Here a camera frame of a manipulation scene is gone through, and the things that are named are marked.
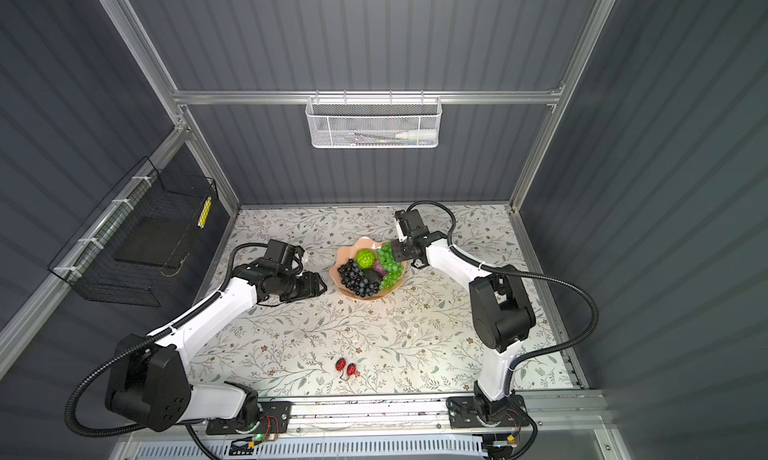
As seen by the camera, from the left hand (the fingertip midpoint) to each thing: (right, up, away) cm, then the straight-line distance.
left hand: (318, 289), depth 85 cm
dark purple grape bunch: (+9, +2, +6) cm, 11 cm away
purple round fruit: (+15, +2, +9) cm, 18 cm away
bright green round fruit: (+13, +8, +11) cm, 19 cm away
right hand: (+25, +11, +10) cm, 29 cm away
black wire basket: (-43, +15, -10) cm, 47 cm away
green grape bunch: (+19, +9, +9) cm, 23 cm away
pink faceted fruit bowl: (+6, +9, +16) cm, 20 cm away
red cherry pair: (+7, -20, -5) cm, 22 cm away
